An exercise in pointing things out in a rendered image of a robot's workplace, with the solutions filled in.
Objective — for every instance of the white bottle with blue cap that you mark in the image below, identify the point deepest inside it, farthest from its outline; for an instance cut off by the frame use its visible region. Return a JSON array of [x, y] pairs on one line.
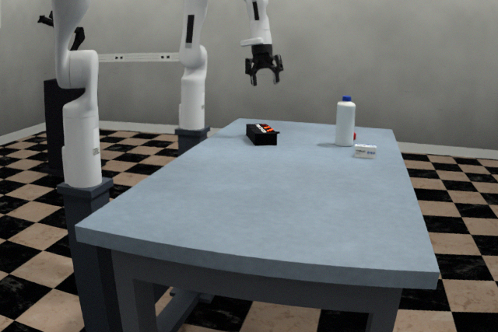
[[345, 122]]

